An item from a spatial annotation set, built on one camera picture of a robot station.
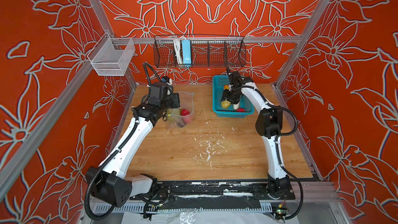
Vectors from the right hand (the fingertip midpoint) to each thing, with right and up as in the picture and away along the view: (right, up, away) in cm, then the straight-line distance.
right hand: (223, 98), depth 99 cm
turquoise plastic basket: (-1, +12, +15) cm, 20 cm away
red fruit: (-25, -9, -4) cm, 27 cm away
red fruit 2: (-23, -13, -9) cm, 28 cm away
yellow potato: (+1, -3, -4) cm, 5 cm away
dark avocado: (-26, -16, -9) cm, 32 cm away
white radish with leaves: (+10, -5, +4) cm, 12 cm away
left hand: (-27, +2, -23) cm, 36 cm away
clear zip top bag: (-26, -10, -9) cm, 30 cm away
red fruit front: (+11, -7, -1) cm, 14 cm away
